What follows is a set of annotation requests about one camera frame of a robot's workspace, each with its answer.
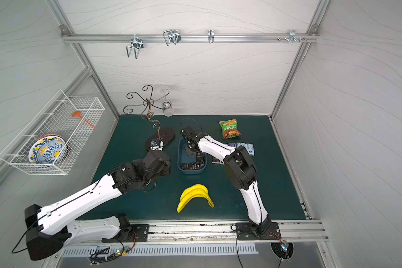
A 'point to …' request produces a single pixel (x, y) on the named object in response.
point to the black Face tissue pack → (216, 161)
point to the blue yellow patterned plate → (48, 149)
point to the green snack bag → (229, 128)
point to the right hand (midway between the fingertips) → (193, 146)
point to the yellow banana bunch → (196, 191)
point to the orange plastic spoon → (78, 114)
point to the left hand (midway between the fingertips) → (168, 162)
